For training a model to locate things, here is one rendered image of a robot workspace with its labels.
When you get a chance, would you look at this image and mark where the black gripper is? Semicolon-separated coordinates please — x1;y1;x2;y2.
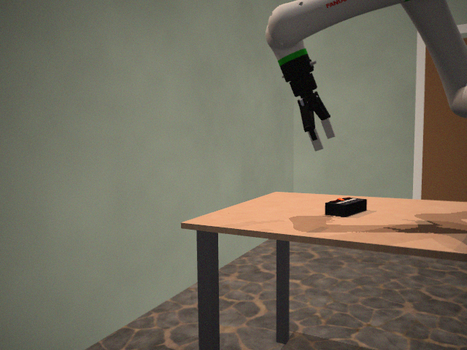
289;73;336;151

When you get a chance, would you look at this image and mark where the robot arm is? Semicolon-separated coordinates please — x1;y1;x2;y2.
266;0;467;118

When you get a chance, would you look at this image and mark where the black power strip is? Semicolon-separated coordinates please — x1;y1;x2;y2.
325;197;367;217

